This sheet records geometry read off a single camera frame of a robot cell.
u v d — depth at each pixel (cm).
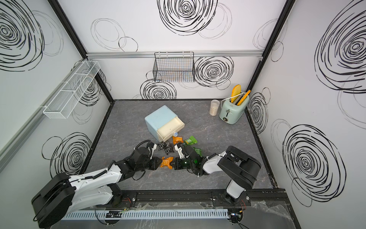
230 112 95
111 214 72
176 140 96
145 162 68
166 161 85
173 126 89
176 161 76
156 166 74
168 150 91
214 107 105
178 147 81
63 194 41
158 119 89
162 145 92
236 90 97
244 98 101
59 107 71
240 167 44
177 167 74
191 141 94
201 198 75
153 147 78
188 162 74
